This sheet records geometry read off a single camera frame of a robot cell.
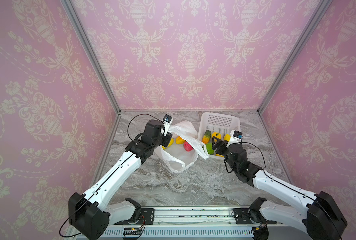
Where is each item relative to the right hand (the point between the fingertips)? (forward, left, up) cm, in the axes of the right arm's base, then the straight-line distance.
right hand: (218, 139), depth 80 cm
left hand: (+2, +27, +6) cm, 27 cm away
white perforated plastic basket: (+25, -6, -16) cm, 31 cm away
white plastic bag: (+2, +24, -20) cm, 31 cm away
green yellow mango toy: (+13, +2, -15) cm, 20 cm away
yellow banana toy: (+10, +27, -16) cm, 33 cm away
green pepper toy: (-4, +6, 0) cm, 7 cm away
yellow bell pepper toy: (+12, -4, -13) cm, 18 cm away
